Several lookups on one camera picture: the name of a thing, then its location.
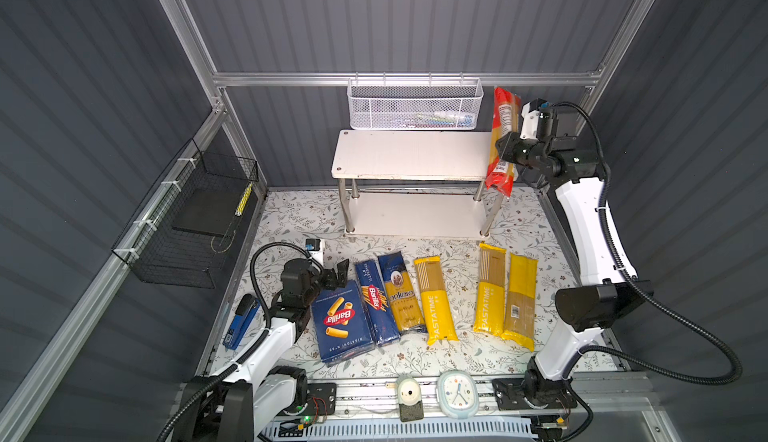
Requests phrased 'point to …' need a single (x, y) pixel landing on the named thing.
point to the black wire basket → (180, 233)
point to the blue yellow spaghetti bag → (404, 304)
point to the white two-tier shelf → (415, 184)
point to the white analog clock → (457, 394)
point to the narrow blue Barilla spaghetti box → (381, 317)
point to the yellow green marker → (243, 201)
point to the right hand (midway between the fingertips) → (504, 142)
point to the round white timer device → (410, 400)
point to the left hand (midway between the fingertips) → (332, 259)
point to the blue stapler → (245, 313)
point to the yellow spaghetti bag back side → (521, 301)
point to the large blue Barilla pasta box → (342, 324)
